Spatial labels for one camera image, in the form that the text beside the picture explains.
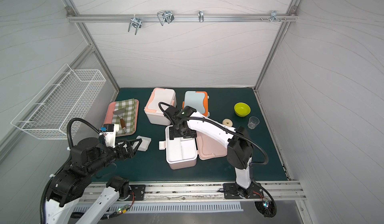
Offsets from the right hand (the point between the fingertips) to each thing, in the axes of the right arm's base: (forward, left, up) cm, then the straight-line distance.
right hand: (180, 135), depth 80 cm
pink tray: (+20, +54, -11) cm, 59 cm away
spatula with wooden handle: (+21, +47, -11) cm, 53 cm away
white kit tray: (-8, -1, -3) cm, 9 cm away
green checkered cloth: (+19, +40, -12) cm, 46 cm away
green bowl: (+29, -41, -13) cm, 51 cm away
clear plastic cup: (+18, -46, -11) cm, 51 cm away
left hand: (-10, +17, +14) cm, 25 cm away
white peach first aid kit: (+28, +18, +1) cm, 33 cm away
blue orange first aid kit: (+24, -9, +2) cm, 26 cm away
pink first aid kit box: (-5, -15, -3) cm, 16 cm away
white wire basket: (+9, +56, +20) cm, 60 cm away
